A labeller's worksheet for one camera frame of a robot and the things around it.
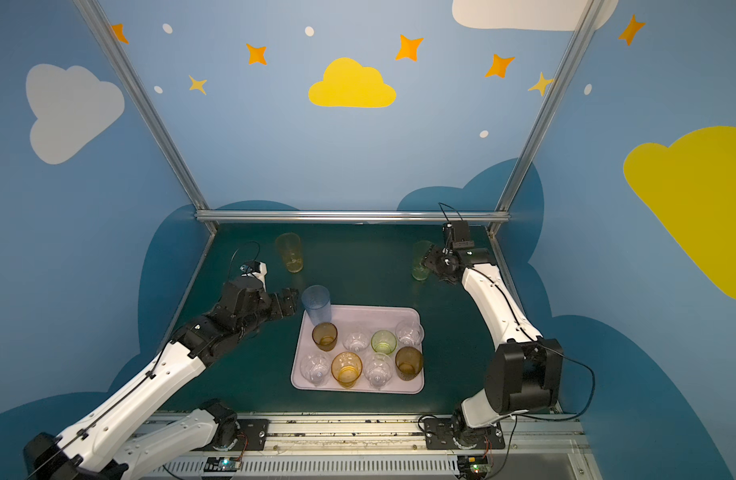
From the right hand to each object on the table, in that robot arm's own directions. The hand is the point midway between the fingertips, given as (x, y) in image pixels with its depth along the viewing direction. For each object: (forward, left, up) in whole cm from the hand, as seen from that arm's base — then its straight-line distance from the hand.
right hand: (434, 260), depth 86 cm
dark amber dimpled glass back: (-18, +32, -17) cm, 40 cm away
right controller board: (-48, -9, -20) cm, 53 cm away
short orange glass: (-27, +25, -18) cm, 40 cm away
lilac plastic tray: (-11, +19, -18) cm, 29 cm away
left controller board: (-51, +52, -19) cm, 75 cm away
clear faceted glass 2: (-15, +6, -18) cm, 24 cm away
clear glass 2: (-18, +22, -18) cm, 34 cm away
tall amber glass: (+10, +47, -8) cm, 49 cm away
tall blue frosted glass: (-11, +35, -8) cm, 37 cm away
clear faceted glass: (-26, +15, -19) cm, 36 cm away
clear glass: (-27, +34, -18) cm, 47 cm away
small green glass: (-18, +14, -18) cm, 29 cm away
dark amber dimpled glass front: (-25, +7, -15) cm, 30 cm away
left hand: (-15, +40, +2) cm, 42 cm away
